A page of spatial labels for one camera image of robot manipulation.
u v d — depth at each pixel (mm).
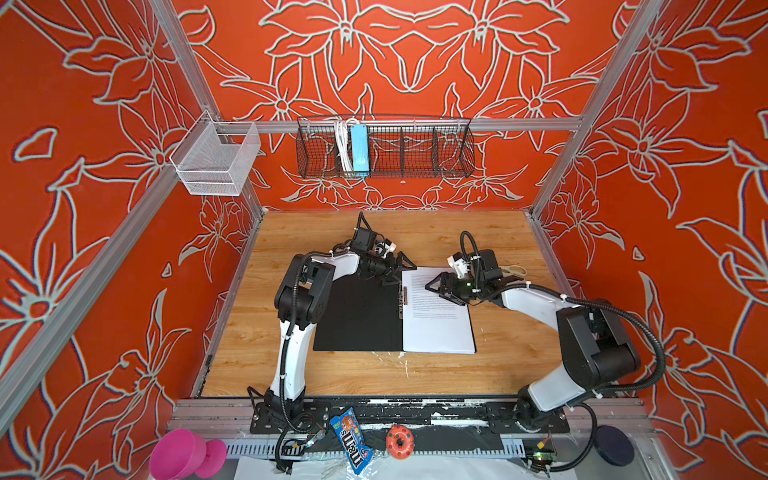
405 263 917
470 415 744
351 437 696
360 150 899
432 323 904
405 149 982
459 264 854
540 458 684
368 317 910
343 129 876
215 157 928
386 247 941
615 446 696
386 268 880
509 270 1005
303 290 606
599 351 450
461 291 802
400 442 683
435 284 835
